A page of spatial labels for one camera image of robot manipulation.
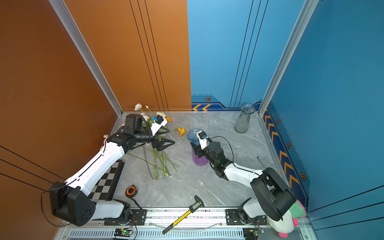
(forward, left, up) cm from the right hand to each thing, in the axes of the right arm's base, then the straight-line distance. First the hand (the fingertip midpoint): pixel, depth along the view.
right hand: (195, 139), depth 84 cm
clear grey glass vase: (+23, -34, -13) cm, 43 cm away
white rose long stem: (+30, +25, -9) cm, 40 cm away
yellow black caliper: (-32, +2, -16) cm, 36 cm away
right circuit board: (-42, -27, -19) cm, 53 cm away
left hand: (-4, +12, +9) cm, 16 cm away
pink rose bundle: (-4, +27, -16) cm, 31 cm away
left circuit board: (-41, +35, -17) cm, 57 cm away
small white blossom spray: (+30, +42, -2) cm, 51 cm away
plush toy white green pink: (-39, -41, -12) cm, 58 cm away
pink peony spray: (+12, +63, -12) cm, 65 cm away
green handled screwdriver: (-5, -41, -17) cm, 45 cm away
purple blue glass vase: (+1, +1, +1) cm, 2 cm away
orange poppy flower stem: (+17, +10, -13) cm, 24 cm away
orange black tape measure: (-24, +34, -13) cm, 44 cm away
